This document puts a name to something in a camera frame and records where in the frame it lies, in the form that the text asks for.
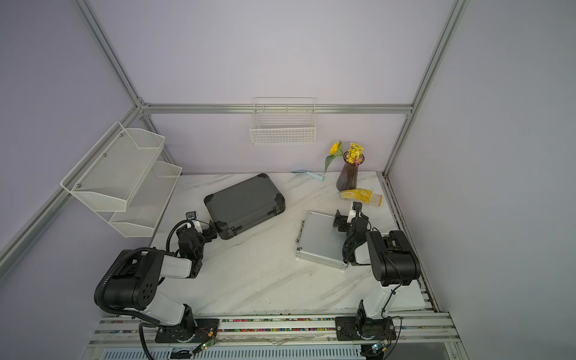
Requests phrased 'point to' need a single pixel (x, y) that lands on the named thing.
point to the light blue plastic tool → (309, 173)
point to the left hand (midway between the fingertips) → (199, 225)
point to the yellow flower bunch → (355, 154)
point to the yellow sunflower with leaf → (335, 151)
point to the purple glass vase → (348, 178)
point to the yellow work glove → (362, 195)
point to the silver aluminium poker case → (319, 241)
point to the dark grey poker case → (243, 205)
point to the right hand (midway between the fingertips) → (349, 214)
